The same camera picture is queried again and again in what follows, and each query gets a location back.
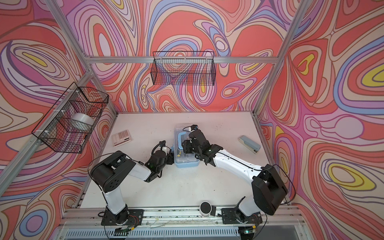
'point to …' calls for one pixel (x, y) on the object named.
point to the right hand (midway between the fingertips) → (186, 147)
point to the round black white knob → (205, 208)
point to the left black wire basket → (70, 122)
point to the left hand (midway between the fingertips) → (174, 150)
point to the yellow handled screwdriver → (179, 155)
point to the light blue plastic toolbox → (184, 165)
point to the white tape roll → (82, 122)
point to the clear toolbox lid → (181, 134)
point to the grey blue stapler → (250, 145)
